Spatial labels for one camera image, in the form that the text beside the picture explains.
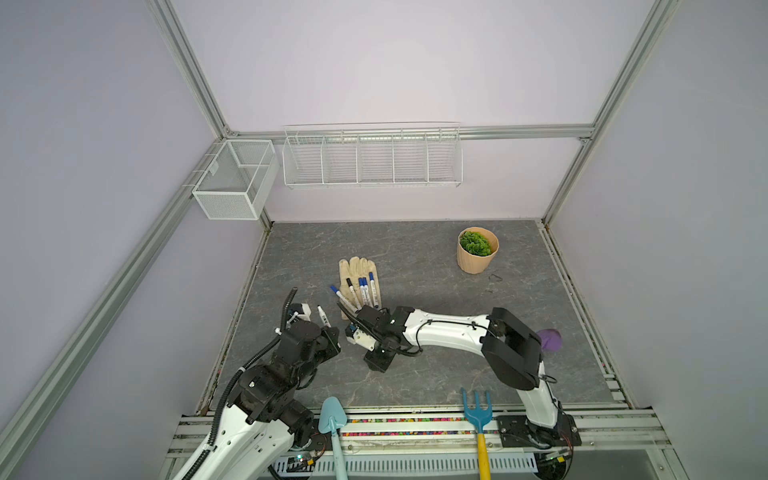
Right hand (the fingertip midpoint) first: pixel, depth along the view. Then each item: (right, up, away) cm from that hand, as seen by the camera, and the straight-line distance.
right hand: (375, 362), depth 85 cm
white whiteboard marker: (-11, +16, +12) cm, 23 cm away
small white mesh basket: (-47, +55, +13) cm, 73 cm away
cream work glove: (-9, +25, +21) cm, 34 cm away
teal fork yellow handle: (+28, -11, -9) cm, 31 cm away
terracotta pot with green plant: (+32, +33, +12) cm, 48 cm away
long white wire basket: (-2, +64, +14) cm, 65 cm away
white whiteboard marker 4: (-2, +19, +15) cm, 24 cm away
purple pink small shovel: (+52, +5, +3) cm, 52 cm away
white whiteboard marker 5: (-12, +16, -11) cm, 23 cm away
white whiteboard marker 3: (-5, +17, +14) cm, 23 cm away
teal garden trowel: (-10, -10, -10) cm, 17 cm away
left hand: (-8, +11, -11) cm, 18 cm away
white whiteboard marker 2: (-10, +21, +17) cm, 29 cm away
